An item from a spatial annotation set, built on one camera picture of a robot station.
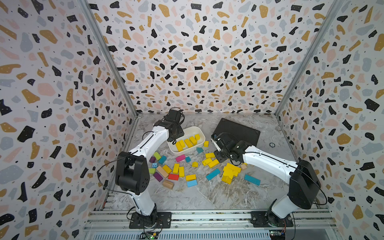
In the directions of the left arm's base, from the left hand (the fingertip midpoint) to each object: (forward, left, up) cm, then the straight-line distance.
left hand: (180, 133), depth 90 cm
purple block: (-21, +14, -15) cm, 29 cm away
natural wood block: (-26, +7, -13) cm, 30 cm away
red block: (-21, +4, -15) cm, 26 cm away
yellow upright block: (-18, 0, -15) cm, 23 cm away
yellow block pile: (-18, -30, -14) cm, 38 cm away
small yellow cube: (+7, -10, -14) cm, 19 cm away
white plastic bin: (+11, -3, -13) cm, 17 cm away
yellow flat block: (-21, -6, -16) cm, 27 cm away
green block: (-17, +18, -15) cm, 29 cm away
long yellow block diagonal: (-13, -20, -14) cm, 28 cm away
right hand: (-12, -23, -4) cm, 26 cm away
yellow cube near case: (0, -16, -12) cm, 20 cm away
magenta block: (-9, +1, -14) cm, 17 cm away
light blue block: (-25, -7, -15) cm, 30 cm away
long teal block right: (-23, -42, -16) cm, 51 cm away
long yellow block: (0, +3, -14) cm, 14 cm away
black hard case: (+9, -42, -11) cm, 44 cm away
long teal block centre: (-20, -19, -15) cm, 31 cm away
